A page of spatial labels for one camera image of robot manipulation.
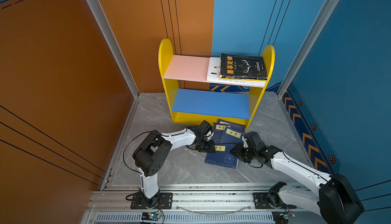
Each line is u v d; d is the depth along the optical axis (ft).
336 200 1.31
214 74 2.31
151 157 1.58
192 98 3.25
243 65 2.28
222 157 2.82
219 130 3.16
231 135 3.07
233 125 3.18
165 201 2.40
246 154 2.33
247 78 2.15
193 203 2.43
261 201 2.39
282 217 2.29
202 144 2.55
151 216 2.33
